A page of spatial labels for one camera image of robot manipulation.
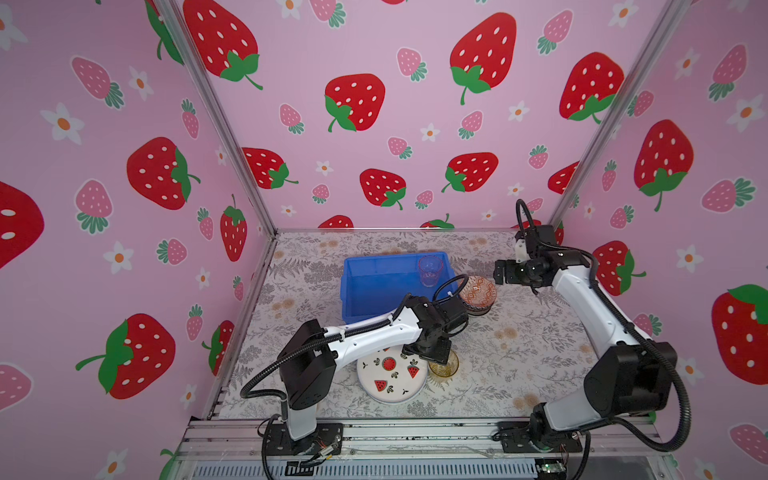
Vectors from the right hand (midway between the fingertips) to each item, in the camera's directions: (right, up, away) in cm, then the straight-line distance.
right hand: (510, 272), depth 86 cm
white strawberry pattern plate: (-35, -29, -4) cm, 45 cm away
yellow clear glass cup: (-18, -28, 0) cm, 34 cm away
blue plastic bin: (-42, -5, +18) cm, 46 cm away
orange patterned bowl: (-7, -8, +7) cm, 13 cm away
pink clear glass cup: (-22, +1, +19) cm, 29 cm away
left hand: (-23, -22, -7) cm, 33 cm away
